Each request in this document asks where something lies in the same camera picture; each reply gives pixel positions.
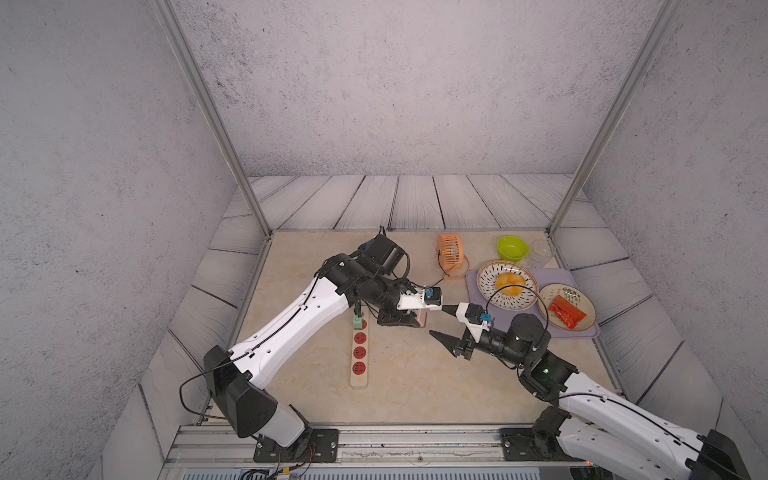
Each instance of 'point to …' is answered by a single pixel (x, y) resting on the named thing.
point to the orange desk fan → (450, 250)
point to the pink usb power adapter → (421, 316)
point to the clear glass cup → (540, 253)
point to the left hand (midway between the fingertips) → (420, 311)
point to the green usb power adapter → (357, 322)
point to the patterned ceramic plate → (486, 285)
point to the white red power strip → (359, 355)
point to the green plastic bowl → (512, 249)
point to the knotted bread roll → (510, 278)
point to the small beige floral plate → (571, 294)
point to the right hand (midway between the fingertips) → (440, 319)
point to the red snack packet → (567, 313)
